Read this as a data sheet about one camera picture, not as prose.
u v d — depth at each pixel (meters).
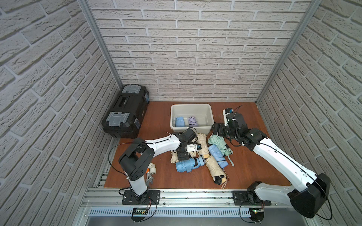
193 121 1.03
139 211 0.73
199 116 1.07
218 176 0.77
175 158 0.82
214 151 0.87
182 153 0.79
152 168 0.81
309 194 0.37
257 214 0.70
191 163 0.81
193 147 0.81
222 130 0.68
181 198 0.76
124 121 0.85
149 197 0.73
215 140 0.90
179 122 1.03
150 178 0.80
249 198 0.67
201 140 0.89
